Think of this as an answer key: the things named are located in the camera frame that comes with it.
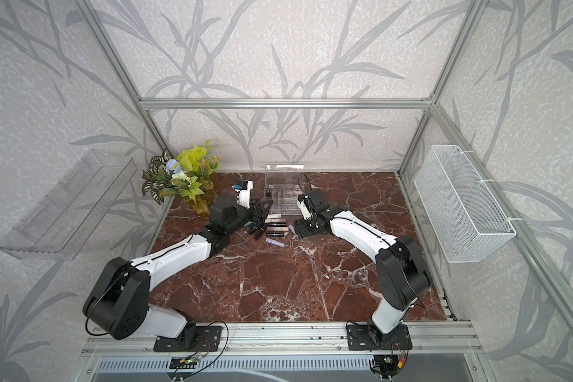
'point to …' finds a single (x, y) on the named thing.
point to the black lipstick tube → (259, 234)
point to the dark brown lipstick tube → (268, 193)
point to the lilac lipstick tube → (274, 243)
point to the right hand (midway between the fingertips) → (302, 226)
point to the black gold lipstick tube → (255, 228)
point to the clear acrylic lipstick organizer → (284, 183)
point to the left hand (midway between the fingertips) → (268, 200)
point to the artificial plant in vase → (192, 173)
